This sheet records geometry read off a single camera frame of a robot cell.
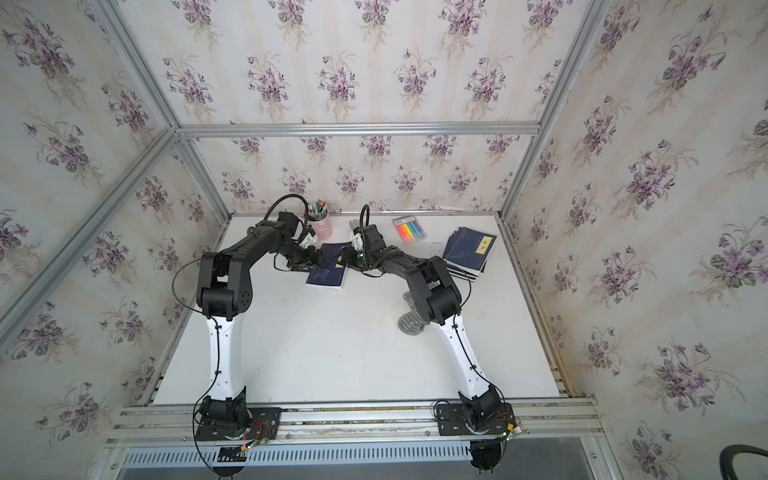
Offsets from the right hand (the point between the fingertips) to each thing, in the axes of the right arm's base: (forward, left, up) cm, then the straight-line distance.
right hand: (342, 263), depth 103 cm
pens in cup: (+17, +10, +9) cm, 21 cm away
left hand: (-2, +8, 0) cm, 8 cm away
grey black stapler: (+19, -3, +1) cm, 19 cm away
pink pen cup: (+11, +8, +6) cm, 15 cm away
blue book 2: (-5, +2, 0) cm, 5 cm away
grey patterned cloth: (-21, -24, 0) cm, 32 cm away
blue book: (+3, -43, +3) cm, 44 cm away
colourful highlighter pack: (+18, -24, -1) cm, 30 cm away
